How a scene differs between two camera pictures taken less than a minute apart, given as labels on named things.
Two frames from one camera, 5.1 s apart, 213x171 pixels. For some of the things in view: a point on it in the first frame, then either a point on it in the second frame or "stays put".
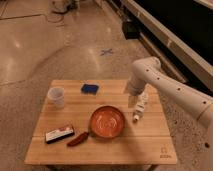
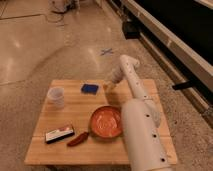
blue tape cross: x=105 y=52 stays put
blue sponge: x=90 y=89 stays put
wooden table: x=90 y=122 stays put
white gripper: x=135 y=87 → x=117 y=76
